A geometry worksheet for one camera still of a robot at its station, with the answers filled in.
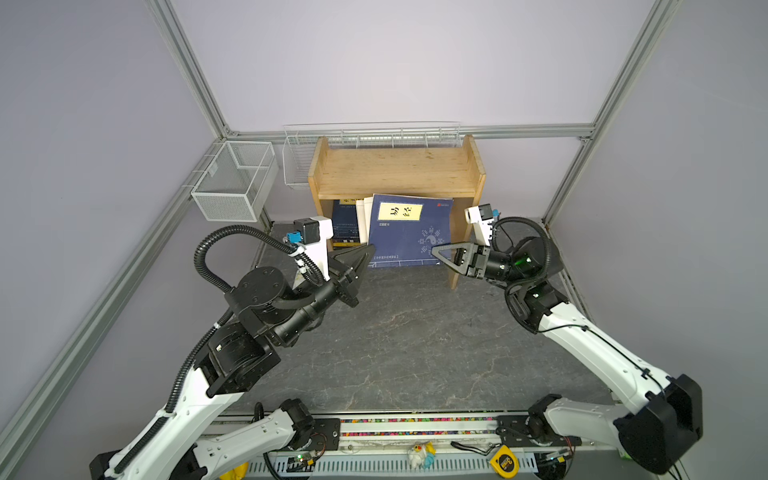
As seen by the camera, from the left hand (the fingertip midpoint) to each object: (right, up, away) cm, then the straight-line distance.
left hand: (373, 255), depth 50 cm
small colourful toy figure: (+10, -47, +18) cm, 51 cm away
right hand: (+11, -1, +7) cm, 13 cm away
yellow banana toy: (-32, -50, +16) cm, 61 cm away
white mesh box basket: (-52, +25, +54) cm, 79 cm away
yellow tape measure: (+29, -48, +18) cm, 59 cm away
